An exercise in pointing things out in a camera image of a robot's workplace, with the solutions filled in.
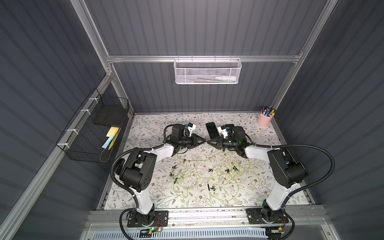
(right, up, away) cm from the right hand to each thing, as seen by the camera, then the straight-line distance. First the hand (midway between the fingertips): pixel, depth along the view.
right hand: (210, 142), depth 87 cm
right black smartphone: (+19, +10, +26) cm, 33 cm away
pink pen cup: (+41, +16, +19) cm, 48 cm away
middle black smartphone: (+4, +7, +23) cm, 24 cm away
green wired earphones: (+8, -23, 0) cm, 24 cm away
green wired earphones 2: (-14, -19, +2) cm, 24 cm away
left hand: (-1, 0, -1) cm, 2 cm away
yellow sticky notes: (-51, +7, -11) cm, 53 cm away
